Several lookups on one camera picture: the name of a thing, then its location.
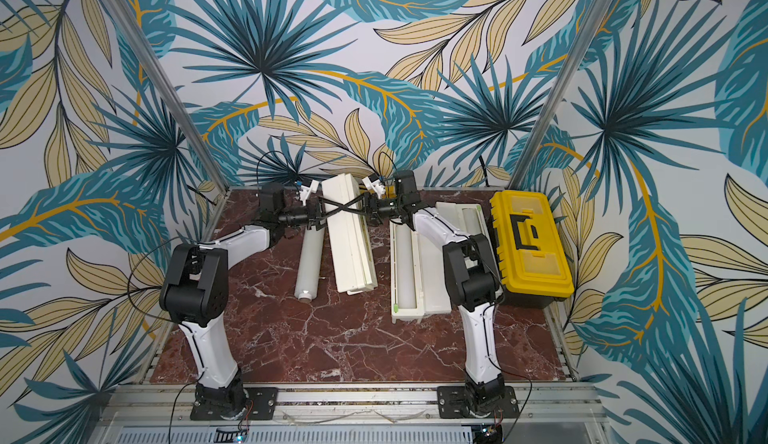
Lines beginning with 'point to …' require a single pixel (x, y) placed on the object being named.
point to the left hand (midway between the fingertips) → (341, 214)
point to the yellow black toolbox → (532, 257)
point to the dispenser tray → (407, 300)
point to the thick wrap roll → (309, 266)
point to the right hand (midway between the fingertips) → (348, 214)
